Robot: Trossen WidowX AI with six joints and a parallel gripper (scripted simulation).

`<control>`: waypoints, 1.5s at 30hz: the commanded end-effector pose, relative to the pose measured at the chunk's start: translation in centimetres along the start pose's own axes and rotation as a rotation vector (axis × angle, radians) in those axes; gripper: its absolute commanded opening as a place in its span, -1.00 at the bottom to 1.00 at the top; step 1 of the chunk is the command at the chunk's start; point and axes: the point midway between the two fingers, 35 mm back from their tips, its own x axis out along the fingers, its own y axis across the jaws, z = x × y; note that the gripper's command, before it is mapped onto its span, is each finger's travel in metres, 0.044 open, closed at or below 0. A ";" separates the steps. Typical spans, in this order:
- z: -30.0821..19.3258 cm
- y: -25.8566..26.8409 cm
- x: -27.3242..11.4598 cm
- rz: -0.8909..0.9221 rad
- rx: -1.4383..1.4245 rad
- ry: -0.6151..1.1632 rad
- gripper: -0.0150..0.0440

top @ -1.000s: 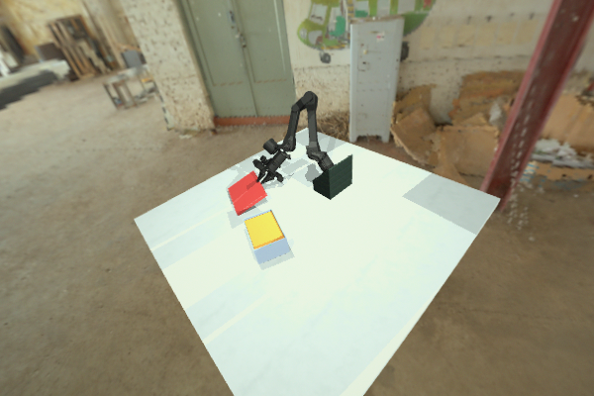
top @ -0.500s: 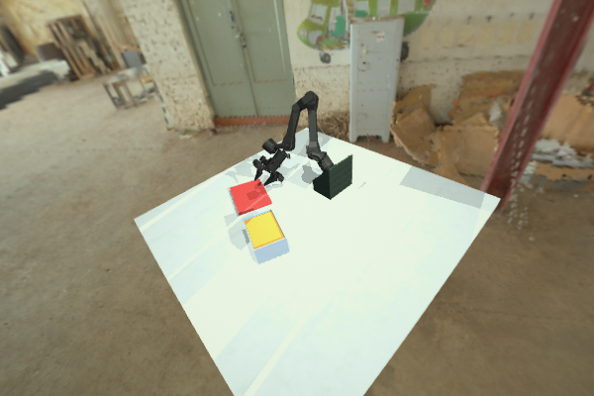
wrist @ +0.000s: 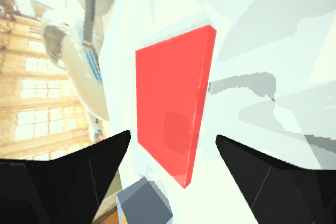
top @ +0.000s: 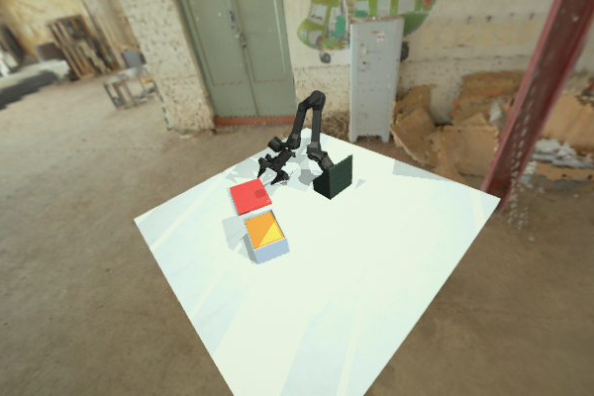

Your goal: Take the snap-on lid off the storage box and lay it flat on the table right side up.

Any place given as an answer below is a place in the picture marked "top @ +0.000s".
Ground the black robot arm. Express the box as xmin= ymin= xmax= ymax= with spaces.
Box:
xmin=267 ymin=90 xmax=336 ymax=173

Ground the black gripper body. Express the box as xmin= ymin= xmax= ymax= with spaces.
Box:
xmin=258 ymin=156 xmax=289 ymax=180

